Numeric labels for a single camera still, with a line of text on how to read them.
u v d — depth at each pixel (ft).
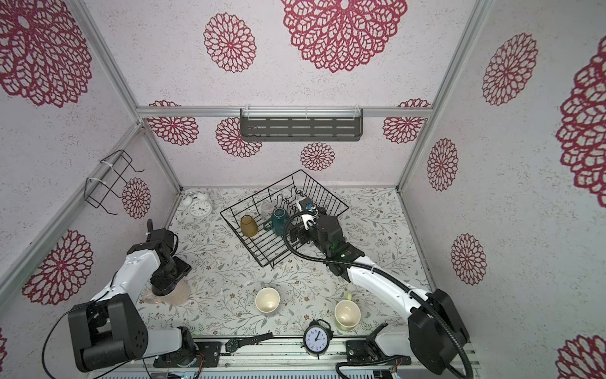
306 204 2.13
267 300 2.74
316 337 2.46
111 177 2.62
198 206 3.39
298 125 3.10
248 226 3.21
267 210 3.37
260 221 3.47
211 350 2.47
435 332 1.33
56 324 1.25
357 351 2.49
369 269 1.72
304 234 2.28
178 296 2.60
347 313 2.66
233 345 2.48
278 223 3.05
